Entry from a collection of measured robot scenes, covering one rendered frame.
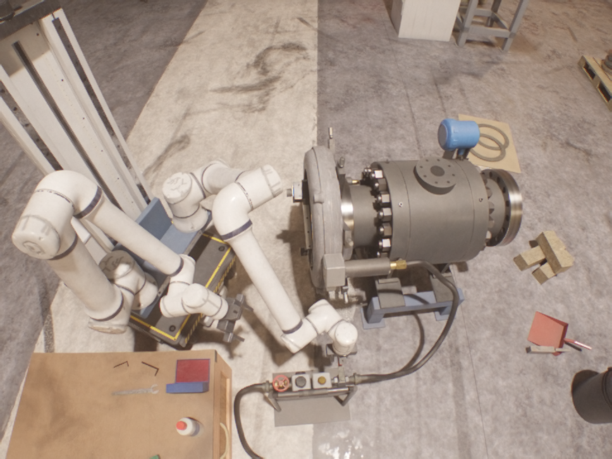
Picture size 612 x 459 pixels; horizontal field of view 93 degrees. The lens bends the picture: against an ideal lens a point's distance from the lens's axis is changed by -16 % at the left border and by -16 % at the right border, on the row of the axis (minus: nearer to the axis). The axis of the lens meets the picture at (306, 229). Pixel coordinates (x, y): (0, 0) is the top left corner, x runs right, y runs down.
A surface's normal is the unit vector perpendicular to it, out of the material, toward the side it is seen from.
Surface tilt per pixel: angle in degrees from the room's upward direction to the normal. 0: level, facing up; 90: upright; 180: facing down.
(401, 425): 0
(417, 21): 90
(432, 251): 80
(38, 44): 90
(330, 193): 19
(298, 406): 0
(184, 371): 0
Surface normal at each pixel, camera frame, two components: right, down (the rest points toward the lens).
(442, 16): -0.03, 0.82
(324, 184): 0.00, -0.35
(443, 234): 0.07, 0.40
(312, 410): 0.00, -0.58
